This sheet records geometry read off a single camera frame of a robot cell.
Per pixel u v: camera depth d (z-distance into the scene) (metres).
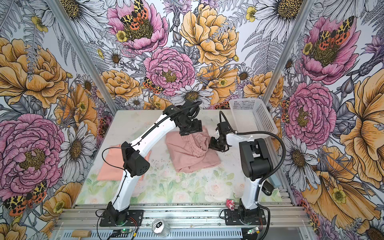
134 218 0.74
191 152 0.93
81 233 0.70
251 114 1.19
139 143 0.55
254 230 0.72
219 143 0.85
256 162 0.53
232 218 0.73
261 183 0.54
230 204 0.76
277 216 0.78
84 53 0.88
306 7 0.72
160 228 0.60
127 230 0.71
